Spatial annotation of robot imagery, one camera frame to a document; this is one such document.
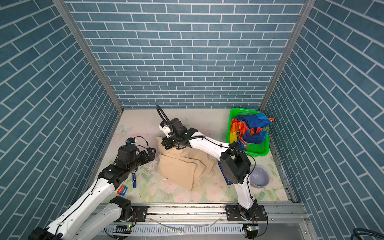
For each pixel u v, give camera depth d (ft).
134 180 2.76
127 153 1.93
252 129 3.31
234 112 3.57
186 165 2.70
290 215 2.48
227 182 2.76
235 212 2.41
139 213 2.39
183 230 2.29
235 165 1.64
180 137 2.19
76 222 1.39
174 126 2.21
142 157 2.34
